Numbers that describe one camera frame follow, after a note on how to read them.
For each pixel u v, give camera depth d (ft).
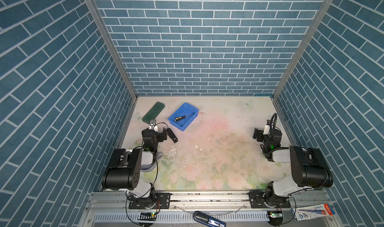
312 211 2.32
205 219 2.12
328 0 2.38
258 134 2.82
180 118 3.45
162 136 2.79
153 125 2.60
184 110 3.65
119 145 3.24
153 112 3.61
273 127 2.66
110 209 2.38
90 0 2.37
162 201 2.42
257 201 2.41
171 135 3.09
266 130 2.76
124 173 1.48
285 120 3.68
